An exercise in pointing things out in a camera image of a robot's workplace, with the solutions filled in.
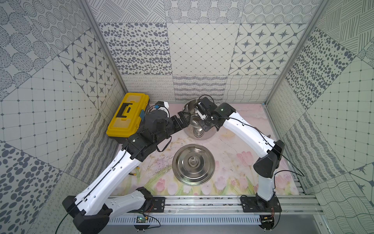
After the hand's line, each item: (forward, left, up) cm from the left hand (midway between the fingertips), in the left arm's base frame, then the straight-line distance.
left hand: (185, 113), depth 64 cm
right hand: (+7, -12, -16) cm, 21 cm away
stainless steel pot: (+12, -4, -31) cm, 34 cm away
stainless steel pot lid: (-8, -4, -37) cm, 38 cm away
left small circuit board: (-36, +22, -40) cm, 58 cm away
